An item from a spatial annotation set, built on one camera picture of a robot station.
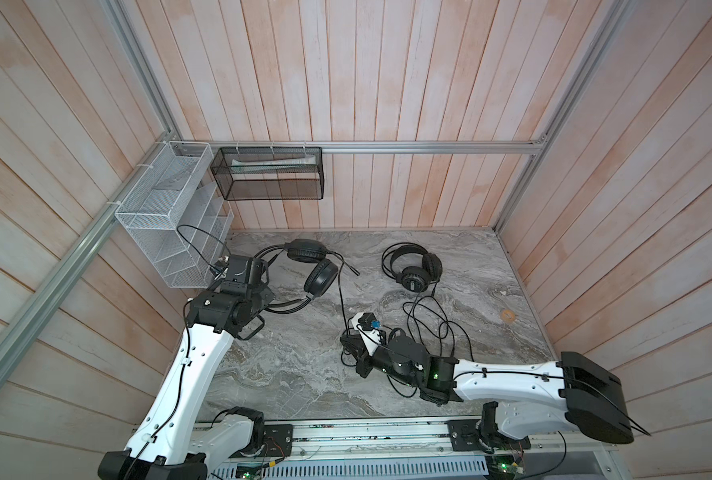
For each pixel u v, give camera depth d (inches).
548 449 28.8
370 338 24.3
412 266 40.3
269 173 41.0
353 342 25.6
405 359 21.5
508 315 38.4
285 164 34.8
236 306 18.7
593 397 16.7
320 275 27.0
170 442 14.6
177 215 28.0
